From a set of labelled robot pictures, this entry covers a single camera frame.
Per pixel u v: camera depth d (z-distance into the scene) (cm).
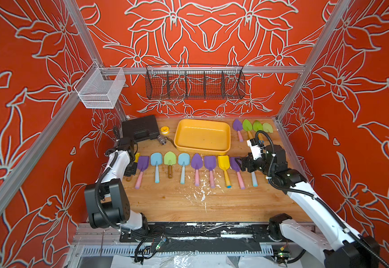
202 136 110
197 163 97
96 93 87
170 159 98
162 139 104
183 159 98
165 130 110
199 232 74
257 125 114
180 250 70
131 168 71
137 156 99
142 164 95
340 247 39
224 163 95
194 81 97
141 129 107
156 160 98
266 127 114
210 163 95
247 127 114
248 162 67
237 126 114
